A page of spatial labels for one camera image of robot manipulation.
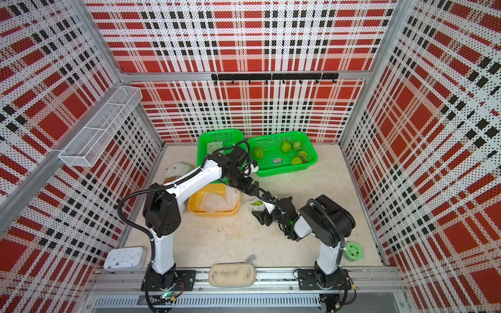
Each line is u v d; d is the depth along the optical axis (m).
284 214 0.72
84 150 0.68
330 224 0.46
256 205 0.88
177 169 0.99
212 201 0.90
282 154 1.15
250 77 0.88
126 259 0.75
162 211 0.50
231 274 0.72
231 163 0.67
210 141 1.16
